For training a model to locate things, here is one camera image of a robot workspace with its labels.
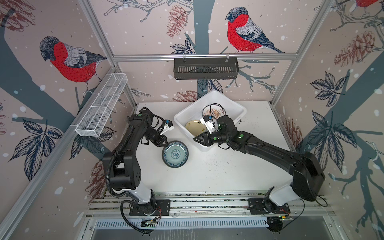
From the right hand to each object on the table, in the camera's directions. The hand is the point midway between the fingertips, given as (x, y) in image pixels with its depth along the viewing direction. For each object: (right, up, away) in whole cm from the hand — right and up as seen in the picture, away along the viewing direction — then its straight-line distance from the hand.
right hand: (194, 140), depth 76 cm
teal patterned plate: (-11, -9, +7) cm, 16 cm away
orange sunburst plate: (+15, +16, +38) cm, 44 cm away
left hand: (-17, -3, +6) cm, 18 cm away
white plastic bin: (0, +16, +32) cm, 36 cm away
